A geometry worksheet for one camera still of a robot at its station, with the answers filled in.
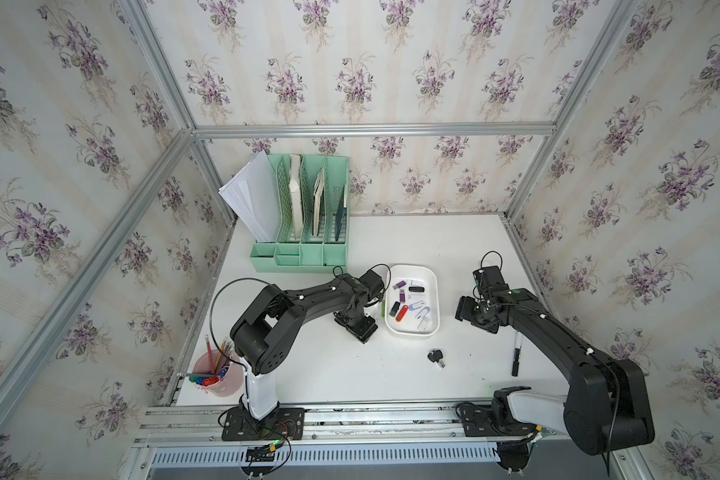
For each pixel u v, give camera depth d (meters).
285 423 0.73
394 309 0.93
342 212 1.07
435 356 0.82
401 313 0.93
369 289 0.75
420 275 0.98
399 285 0.98
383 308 0.88
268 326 0.51
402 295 0.97
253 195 0.96
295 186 0.93
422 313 0.93
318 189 0.99
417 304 0.94
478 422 0.73
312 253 1.03
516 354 0.83
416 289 0.98
